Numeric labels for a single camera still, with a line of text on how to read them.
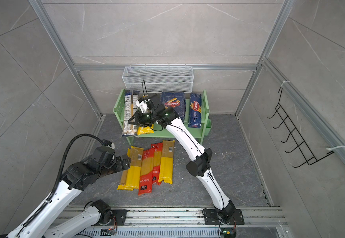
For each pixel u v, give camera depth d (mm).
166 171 863
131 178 824
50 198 414
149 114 657
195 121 748
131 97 763
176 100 819
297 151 667
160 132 676
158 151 948
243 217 736
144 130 730
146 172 855
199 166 546
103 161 521
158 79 1002
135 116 701
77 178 446
